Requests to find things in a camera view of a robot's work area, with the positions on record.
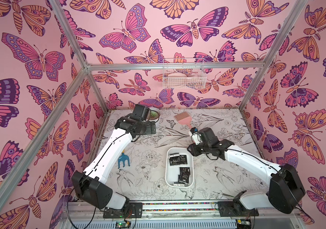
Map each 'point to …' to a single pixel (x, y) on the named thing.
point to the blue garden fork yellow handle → (123, 157)
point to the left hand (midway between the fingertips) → (148, 127)
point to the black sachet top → (183, 159)
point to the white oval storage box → (172, 172)
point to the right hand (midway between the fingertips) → (187, 148)
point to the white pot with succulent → (155, 114)
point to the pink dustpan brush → (184, 119)
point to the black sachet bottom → (184, 179)
